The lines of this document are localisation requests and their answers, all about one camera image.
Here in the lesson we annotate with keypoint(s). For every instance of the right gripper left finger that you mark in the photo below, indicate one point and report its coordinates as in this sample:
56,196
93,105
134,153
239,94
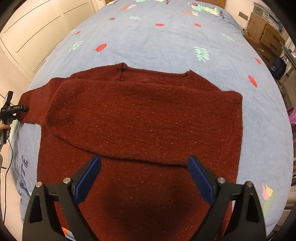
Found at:
41,220

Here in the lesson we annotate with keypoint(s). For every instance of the person's left hand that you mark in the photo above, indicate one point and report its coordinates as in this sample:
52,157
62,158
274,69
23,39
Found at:
5,130

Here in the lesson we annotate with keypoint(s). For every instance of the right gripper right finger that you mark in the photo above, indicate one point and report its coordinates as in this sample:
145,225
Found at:
246,221

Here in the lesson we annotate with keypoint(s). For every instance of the dark blue hanging bag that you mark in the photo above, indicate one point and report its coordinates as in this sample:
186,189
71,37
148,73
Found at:
278,68

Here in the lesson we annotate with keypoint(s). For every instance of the blue patterned bed sheet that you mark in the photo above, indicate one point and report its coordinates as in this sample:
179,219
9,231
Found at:
174,37

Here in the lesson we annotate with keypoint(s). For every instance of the white printer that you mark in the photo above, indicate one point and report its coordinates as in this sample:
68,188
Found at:
268,15

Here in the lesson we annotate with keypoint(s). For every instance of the dark red knit sweater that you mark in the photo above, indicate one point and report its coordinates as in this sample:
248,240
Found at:
143,125

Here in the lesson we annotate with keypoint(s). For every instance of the white wardrobe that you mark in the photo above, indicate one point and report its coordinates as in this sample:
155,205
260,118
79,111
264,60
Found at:
32,33

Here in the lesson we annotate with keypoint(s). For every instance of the purple plastic stool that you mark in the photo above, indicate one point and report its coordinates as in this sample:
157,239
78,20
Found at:
292,118

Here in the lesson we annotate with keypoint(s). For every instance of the wooden drawer cabinet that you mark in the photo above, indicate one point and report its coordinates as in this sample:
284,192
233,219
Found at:
264,38

